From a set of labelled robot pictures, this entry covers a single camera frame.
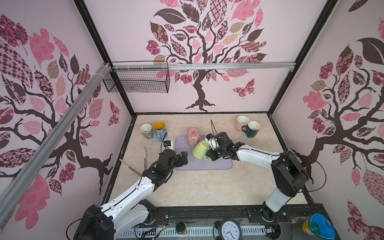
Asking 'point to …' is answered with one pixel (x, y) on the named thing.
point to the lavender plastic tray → (181, 145)
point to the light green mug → (200, 150)
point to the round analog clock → (230, 230)
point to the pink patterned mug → (242, 120)
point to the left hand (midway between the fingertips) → (181, 157)
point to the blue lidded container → (318, 224)
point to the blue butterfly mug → (158, 127)
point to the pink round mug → (193, 137)
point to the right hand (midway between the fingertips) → (207, 151)
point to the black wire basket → (138, 77)
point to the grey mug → (147, 130)
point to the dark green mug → (251, 129)
